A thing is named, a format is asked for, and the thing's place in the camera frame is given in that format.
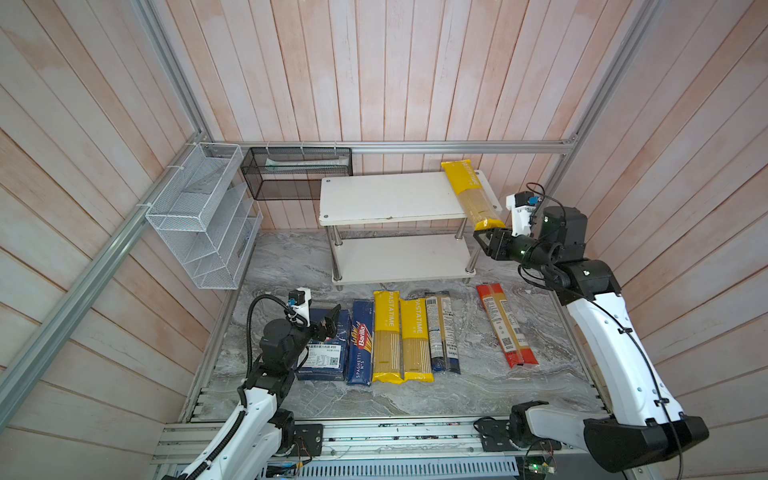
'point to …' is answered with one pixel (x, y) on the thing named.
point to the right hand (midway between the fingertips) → (479, 232)
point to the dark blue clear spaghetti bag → (441, 333)
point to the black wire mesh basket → (293, 172)
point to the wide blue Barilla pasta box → (325, 361)
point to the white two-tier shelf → (395, 227)
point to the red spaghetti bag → (506, 328)
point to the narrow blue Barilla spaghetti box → (361, 342)
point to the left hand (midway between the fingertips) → (326, 308)
